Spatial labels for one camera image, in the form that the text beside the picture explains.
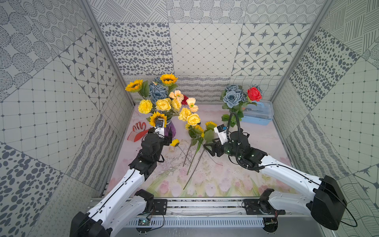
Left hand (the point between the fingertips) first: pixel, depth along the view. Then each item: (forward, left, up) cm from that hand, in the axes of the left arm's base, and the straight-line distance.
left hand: (166, 126), depth 75 cm
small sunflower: (+4, -1, -23) cm, 23 cm away
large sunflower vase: (+8, -23, -21) cm, 32 cm away
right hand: (-5, -22, -8) cm, 25 cm away
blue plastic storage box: (+29, -61, -20) cm, 71 cm away
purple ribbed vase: (+11, +2, -13) cm, 17 cm away
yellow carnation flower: (+16, -9, -21) cm, 28 cm away
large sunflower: (+3, +5, +5) cm, 8 cm away
